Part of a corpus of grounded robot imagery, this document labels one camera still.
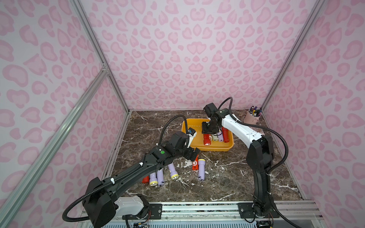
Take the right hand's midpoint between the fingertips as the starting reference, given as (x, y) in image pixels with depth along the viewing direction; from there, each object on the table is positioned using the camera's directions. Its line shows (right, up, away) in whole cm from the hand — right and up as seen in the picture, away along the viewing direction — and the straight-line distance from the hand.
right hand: (204, 131), depth 91 cm
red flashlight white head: (+1, -5, -4) cm, 6 cm away
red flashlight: (-35, -27, -10) cm, 45 cm away
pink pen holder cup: (+35, +8, +12) cm, 38 cm away
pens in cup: (+36, +13, +9) cm, 39 cm away
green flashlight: (+8, -5, +7) cm, 12 cm away
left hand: (-8, -7, -14) cm, 18 cm away
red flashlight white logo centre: (-6, -20, -4) cm, 21 cm away
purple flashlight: (-2, -20, -4) cm, 21 cm away
